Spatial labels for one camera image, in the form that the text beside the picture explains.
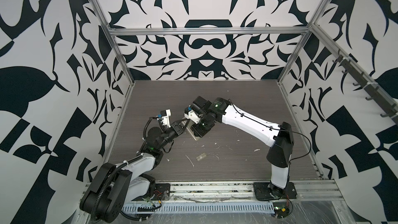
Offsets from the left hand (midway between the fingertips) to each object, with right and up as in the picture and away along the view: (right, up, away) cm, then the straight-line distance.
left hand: (190, 117), depth 76 cm
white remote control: (+1, -7, -2) cm, 7 cm away
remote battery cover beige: (+5, -22, +8) cm, 24 cm away
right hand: (+2, -7, 0) cm, 8 cm away
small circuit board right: (+41, -41, -6) cm, 58 cm away
